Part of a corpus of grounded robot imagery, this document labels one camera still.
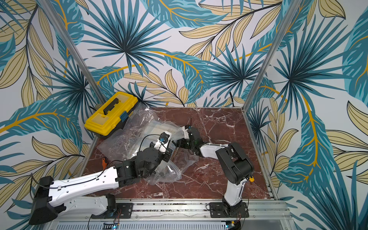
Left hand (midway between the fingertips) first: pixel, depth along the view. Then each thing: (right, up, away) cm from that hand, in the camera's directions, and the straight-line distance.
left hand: (169, 141), depth 69 cm
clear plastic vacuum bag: (-19, +4, +27) cm, 33 cm away
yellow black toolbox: (-39, +12, +22) cm, 46 cm away
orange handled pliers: (-42, -16, +19) cm, 49 cm away
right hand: (+1, -3, +25) cm, 25 cm away
